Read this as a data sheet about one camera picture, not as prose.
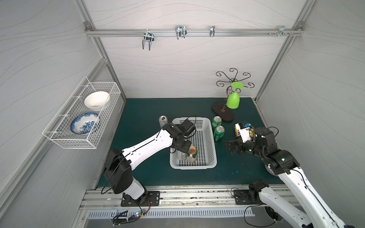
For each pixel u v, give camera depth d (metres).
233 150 0.63
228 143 0.63
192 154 0.78
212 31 0.80
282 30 0.77
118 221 0.67
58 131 0.57
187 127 0.62
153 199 0.73
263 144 0.49
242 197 0.73
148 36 0.78
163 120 0.91
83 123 0.65
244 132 0.62
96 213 0.70
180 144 0.68
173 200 0.74
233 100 0.90
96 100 0.77
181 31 0.76
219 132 0.88
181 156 0.81
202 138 0.96
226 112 1.11
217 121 0.95
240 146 0.62
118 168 0.41
